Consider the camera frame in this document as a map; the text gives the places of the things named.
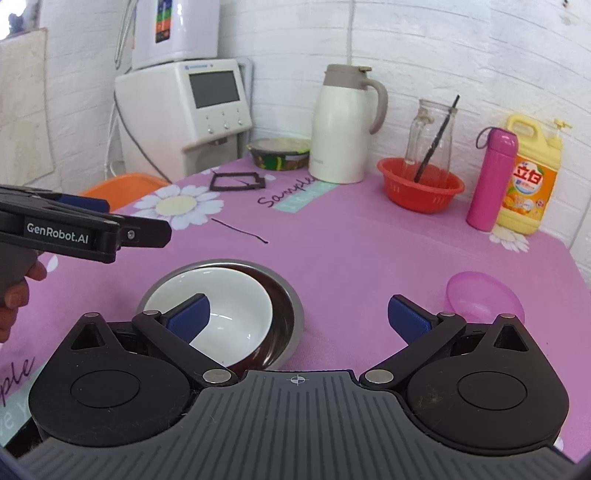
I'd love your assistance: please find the white appliance with screen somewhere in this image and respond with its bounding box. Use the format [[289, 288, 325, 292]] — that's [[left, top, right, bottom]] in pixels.
[[113, 58, 255, 184]]

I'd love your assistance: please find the cream thermos jug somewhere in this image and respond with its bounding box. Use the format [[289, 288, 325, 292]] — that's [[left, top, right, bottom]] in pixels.
[[309, 64, 390, 185]]

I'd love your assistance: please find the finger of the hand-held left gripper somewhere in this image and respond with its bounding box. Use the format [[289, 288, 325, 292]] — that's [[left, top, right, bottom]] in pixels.
[[0, 184, 112, 214], [111, 214, 173, 250]]

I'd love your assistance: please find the pink thermos bottle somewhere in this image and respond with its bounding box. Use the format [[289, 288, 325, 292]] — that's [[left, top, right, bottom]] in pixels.
[[465, 126, 519, 233]]

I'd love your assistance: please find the stainless steel bowl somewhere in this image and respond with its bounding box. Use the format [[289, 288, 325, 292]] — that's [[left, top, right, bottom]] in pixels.
[[137, 259, 306, 371]]

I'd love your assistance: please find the pink floral tablecloth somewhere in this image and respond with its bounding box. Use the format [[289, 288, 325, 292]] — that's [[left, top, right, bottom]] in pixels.
[[0, 159, 591, 464]]

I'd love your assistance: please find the thin black wire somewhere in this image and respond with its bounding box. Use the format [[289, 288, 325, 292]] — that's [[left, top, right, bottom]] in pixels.
[[211, 217, 269, 243]]

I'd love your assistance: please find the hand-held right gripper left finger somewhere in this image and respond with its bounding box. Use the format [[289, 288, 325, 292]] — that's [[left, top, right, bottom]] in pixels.
[[58, 293, 239, 387]]

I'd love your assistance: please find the white water purifier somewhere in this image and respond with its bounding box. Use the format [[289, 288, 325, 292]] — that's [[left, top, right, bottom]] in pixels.
[[130, 0, 221, 71]]

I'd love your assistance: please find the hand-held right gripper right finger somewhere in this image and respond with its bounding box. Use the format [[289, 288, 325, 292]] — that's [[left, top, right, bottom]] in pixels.
[[359, 294, 542, 388]]

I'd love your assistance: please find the red bowl white inside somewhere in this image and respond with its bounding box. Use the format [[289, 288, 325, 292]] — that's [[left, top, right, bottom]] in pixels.
[[143, 267, 285, 370]]

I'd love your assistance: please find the purple plastic bowl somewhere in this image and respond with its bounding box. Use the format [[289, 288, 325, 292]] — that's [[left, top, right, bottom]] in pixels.
[[444, 271, 526, 324]]

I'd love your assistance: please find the white hose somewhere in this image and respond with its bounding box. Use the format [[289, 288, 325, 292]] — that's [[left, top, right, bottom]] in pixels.
[[114, 0, 140, 71]]

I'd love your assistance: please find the dark stirring rod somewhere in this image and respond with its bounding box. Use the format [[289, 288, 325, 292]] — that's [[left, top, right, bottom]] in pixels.
[[413, 94, 461, 184]]

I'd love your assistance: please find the orange stool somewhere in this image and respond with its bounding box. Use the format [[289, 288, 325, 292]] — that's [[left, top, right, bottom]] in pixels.
[[78, 172, 173, 214]]

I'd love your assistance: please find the green instant noodle bowl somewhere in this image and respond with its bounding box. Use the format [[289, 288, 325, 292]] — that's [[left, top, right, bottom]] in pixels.
[[246, 137, 311, 172]]

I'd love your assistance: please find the yellow detergent bottle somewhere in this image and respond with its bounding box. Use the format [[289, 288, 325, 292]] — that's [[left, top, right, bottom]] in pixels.
[[496, 114, 574, 236]]

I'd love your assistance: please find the grey appliance cable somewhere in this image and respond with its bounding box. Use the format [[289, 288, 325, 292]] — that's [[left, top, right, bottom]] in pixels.
[[105, 90, 172, 184]]

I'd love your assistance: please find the clear glass jug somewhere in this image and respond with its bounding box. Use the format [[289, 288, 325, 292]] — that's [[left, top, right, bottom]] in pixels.
[[403, 98, 458, 184]]

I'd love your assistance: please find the beige board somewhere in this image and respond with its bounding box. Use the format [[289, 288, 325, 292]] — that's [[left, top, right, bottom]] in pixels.
[[0, 27, 61, 186]]

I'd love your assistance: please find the person's left hand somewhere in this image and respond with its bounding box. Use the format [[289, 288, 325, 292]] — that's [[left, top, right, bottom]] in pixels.
[[0, 261, 49, 345]]

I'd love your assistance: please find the red plastic basket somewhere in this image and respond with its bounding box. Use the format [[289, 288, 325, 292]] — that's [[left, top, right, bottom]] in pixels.
[[376, 157, 466, 214]]

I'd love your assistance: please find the black square frame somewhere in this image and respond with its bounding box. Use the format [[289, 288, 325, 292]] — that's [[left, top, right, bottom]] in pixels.
[[209, 170, 267, 193]]

